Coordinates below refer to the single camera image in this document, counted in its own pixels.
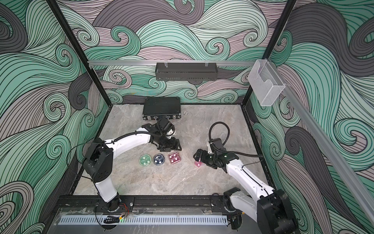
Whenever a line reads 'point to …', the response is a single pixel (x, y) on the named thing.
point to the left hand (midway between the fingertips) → (177, 148)
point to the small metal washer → (185, 112)
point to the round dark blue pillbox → (158, 159)
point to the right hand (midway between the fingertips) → (198, 159)
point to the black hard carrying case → (158, 107)
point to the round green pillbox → (145, 159)
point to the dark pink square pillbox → (174, 157)
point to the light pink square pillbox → (198, 164)
